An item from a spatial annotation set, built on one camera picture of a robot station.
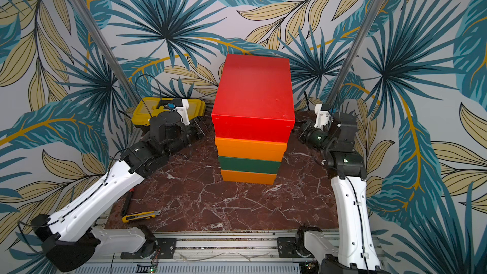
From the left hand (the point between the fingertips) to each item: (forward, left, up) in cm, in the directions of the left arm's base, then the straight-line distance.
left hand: (213, 123), depth 65 cm
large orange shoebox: (-4, -13, -10) cm, 17 cm away
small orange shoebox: (-4, -13, -34) cm, 37 cm away
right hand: (0, -26, 0) cm, 26 cm away
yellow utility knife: (-21, +29, -36) cm, 51 cm away
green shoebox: (-6, -13, -17) cm, 22 cm away
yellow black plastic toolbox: (+27, +38, -21) cm, 51 cm away
